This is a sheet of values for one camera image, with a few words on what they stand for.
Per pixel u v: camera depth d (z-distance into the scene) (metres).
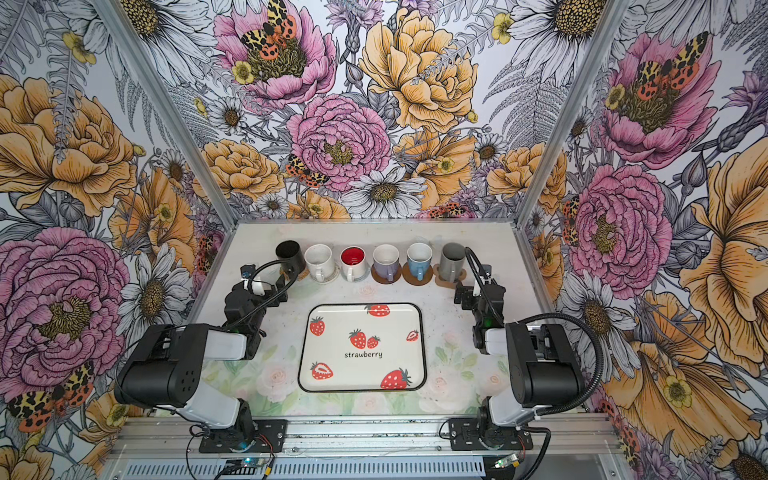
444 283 1.03
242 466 0.72
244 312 0.71
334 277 1.04
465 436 0.74
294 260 1.00
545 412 0.49
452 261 0.97
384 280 1.03
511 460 0.71
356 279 1.02
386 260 1.06
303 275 1.07
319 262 1.06
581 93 0.85
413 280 1.01
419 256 1.00
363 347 0.89
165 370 0.46
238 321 0.69
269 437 0.73
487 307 0.73
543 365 0.47
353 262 1.05
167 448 0.73
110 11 0.71
